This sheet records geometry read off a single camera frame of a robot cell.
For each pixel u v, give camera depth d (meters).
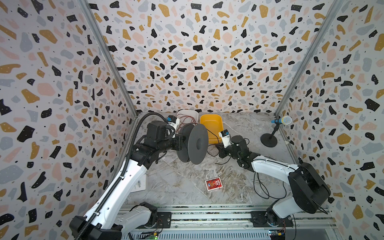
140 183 0.81
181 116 1.17
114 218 0.39
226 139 0.78
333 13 0.73
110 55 0.87
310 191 0.44
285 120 0.84
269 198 0.81
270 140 1.06
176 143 0.62
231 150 0.75
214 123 1.19
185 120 1.18
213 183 0.84
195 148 0.71
